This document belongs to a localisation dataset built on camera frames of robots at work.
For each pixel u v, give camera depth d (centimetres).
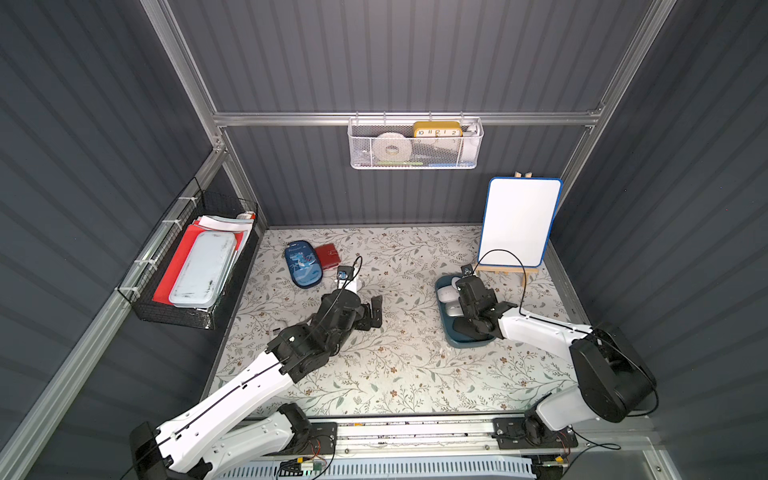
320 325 52
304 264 105
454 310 96
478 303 70
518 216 89
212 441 42
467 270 81
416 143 90
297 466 70
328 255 110
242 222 80
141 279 61
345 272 61
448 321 94
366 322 63
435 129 87
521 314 60
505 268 108
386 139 83
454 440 74
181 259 70
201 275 67
